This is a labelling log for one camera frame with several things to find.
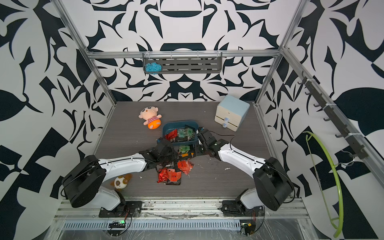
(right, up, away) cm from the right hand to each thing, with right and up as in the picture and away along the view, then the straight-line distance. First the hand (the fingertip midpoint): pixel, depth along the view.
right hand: (194, 146), depth 87 cm
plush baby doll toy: (-30, +19, +16) cm, 39 cm away
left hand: (-10, -3, +1) cm, 10 cm away
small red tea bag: (-14, +5, +10) cm, 18 cm away
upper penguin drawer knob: (+21, +15, +12) cm, 29 cm away
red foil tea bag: (-17, -15, -5) cm, 23 cm away
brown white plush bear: (-38, -17, -8) cm, 43 cm away
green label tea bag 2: (-4, +7, +12) cm, 14 cm away
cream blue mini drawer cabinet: (+23, +20, +8) cm, 32 cm away
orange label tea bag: (-6, -6, +4) cm, 9 cm away
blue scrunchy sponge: (-25, +47, +4) cm, 53 cm away
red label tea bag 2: (-5, -11, 0) cm, 13 cm away
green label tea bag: (-6, -3, +7) cm, 10 cm away
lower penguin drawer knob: (+21, +11, +15) cm, 28 cm away
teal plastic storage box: (-16, +11, +12) cm, 23 cm away
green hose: (+47, -15, -38) cm, 62 cm away
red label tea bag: (-12, -16, -4) cm, 20 cm away
